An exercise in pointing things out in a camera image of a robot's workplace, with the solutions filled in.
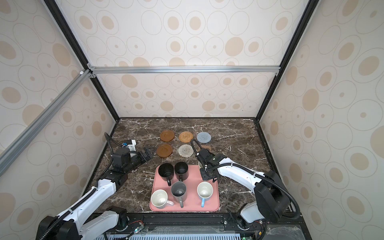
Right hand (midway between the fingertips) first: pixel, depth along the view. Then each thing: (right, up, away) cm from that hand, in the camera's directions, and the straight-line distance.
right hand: (208, 174), depth 86 cm
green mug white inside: (-5, +9, -16) cm, 19 cm away
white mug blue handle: (-2, -8, -4) cm, 9 cm away
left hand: (-29, +15, -5) cm, 34 cm away
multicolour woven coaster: (-14, +12, +15) cm, 24 cm away
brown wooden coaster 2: (-28, +22, +23) cm, 43 cm away
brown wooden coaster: (-28, +12, +14) cm, 34 cm away
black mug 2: (-16, +1, +3) cm, 16 cm away
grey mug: (-17, -7, -4) cm, 18 cm away
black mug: (-25, +2, +2) cm, 25 cm away
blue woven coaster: (-1, +20, +23) cm, 31 cm away
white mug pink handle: (-27, -12, -5) cm, 30 cm away
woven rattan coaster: (-14, +21, +23) cm, 34 cm away
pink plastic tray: (-9, -10, -3) cm, 14 cm away
